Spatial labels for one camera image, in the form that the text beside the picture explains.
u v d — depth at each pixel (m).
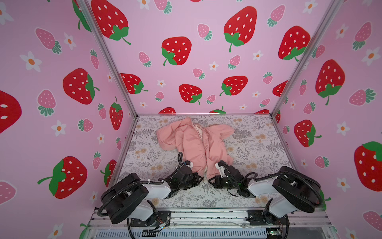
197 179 0.76
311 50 0.83
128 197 0.44
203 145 0.96
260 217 0.73
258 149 1.01
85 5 0.67
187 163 0.82
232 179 0.70
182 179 0.68
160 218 0.74
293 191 0.45
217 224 0.73
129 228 0.70
